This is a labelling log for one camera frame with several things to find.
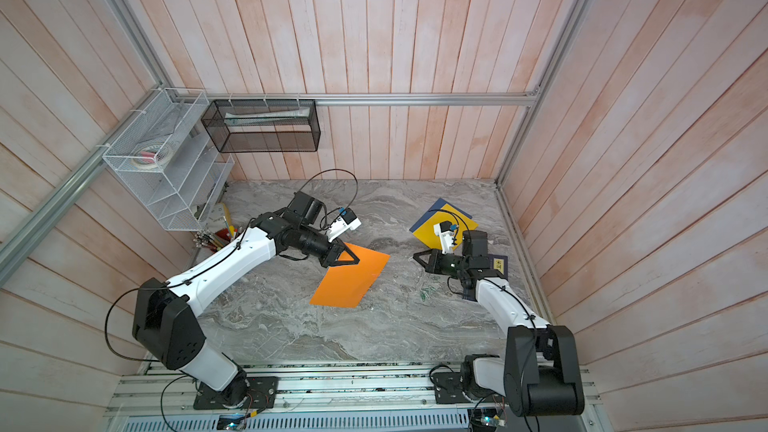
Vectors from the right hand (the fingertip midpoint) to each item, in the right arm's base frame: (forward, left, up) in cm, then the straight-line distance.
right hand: (416, 254), depth 86 cm
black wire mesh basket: (+45, +54, +13) cm, 72 cm away
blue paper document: (+29, -10, -13) cm, 34 cm away
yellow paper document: (+3, -10, +12) cm, 16 cm away
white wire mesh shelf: (+9, +64, +18) cm, 67 cm away
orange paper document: (-12, +19, +5) cm, 23 cm away
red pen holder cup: (+6, +60, -1) cm, 61 cm away
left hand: (-8, +17, +8) cm, 20 cm away
